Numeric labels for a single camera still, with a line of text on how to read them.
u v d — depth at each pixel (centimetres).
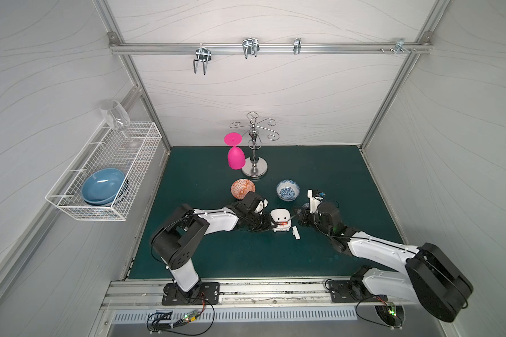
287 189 101
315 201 77
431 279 42
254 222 77
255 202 74
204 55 78
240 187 101
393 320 70
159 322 69
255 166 111
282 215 89
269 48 77
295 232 88
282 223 88
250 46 76
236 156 90
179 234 51
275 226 86
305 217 75
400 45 76
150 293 75
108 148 72
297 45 75
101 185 62
